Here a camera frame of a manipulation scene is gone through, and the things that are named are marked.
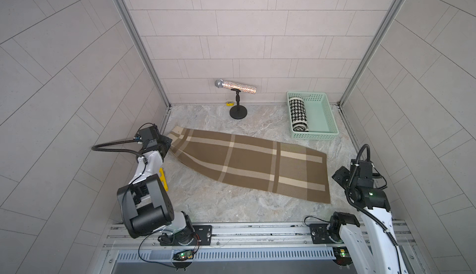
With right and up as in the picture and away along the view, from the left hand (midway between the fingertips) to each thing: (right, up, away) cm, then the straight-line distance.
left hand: (168, 136), depth 89 cm
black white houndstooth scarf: (+68, +11, +15) cm, 70 cm away
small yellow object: (+28, +18, +27) cm, 42 cm away
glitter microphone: (+32, +26, +7) cm, 42 cm away
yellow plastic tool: (0, -19, -5) cm, 20 cm away
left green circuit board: (+16, -40, -24) cm, 49 cm away
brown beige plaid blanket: (+61, -16, +1) cm, 63 cm away
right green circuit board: (+74, -42, -21) cm, 88 cm away
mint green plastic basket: (+82, +7, +19) cm, 85 cm away
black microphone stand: (+33, +13, +23) cm, 42 cm away
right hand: (+78, -14, -10) cm, 80 cm away
